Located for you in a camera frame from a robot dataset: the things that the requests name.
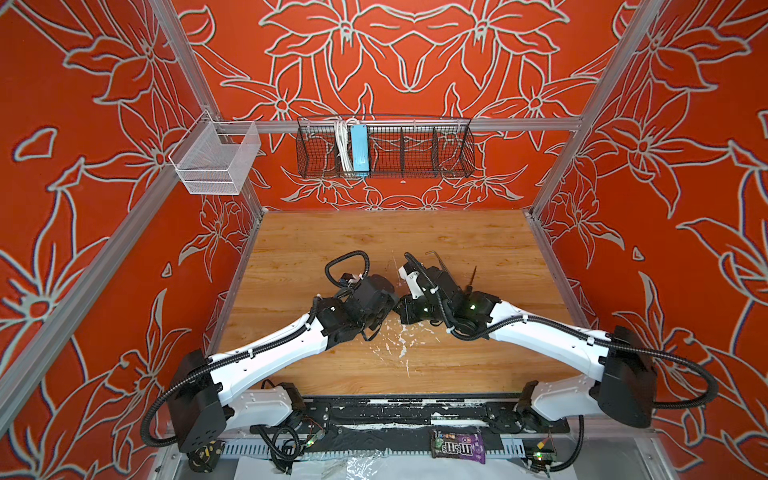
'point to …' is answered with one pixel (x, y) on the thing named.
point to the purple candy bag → (458, 444)
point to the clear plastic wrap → (356, 465)
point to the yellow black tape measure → (205, 459)
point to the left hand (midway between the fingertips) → (401, 296)
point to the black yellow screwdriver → (469, 288)
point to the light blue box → (360, 153)
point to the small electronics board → (540, 460)
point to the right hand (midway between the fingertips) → (386, 306)
